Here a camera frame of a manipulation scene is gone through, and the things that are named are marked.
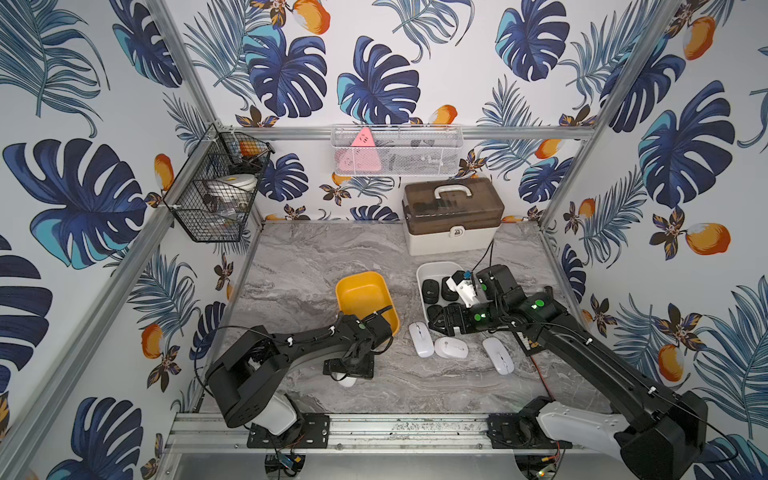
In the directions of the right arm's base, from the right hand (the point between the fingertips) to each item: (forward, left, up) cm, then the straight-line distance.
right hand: (442, 321), depth 75 cm
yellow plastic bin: (+18, +23, -16) cm, 33 cm away
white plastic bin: (+26, -3, -13) cm, 29 cm away
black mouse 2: (+18, 0, -14) cm, 23 cm away
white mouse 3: (0, -5, -15) cm, 16 cm away
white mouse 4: (-2, -18, -16) cm, 24 cm away
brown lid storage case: (+35, -6, +4) cm, 35 cm away
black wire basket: (+24, +64, +13) cm, 69 cm away
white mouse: (-10, +25, -16) cm, 31 cm away
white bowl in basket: (+29, +55, +19) cm, 65 cm away
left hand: (-7, +23, -16) cm, 29 cm away
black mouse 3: (+4, -1, +8) cm, 8 cm away
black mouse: (+9, +1, -12) cm, 15 cm away
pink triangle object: (+45, +22, +19) cm, 53 cm away
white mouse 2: (+2, +4, -16) cm, 16 cm away
